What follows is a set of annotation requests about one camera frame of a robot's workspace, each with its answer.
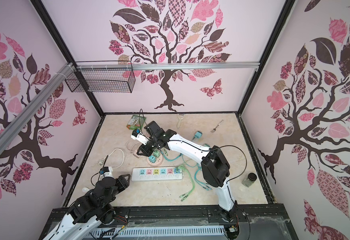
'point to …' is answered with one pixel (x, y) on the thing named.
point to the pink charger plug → (135, 154)
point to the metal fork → (214, 129)
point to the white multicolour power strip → (149, 174)
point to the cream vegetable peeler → (180, 116)
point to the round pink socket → (158, 161)
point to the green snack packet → (136, 122)
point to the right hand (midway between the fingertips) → (139, 149)
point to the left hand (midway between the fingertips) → (128, 180)
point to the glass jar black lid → (249, 181)
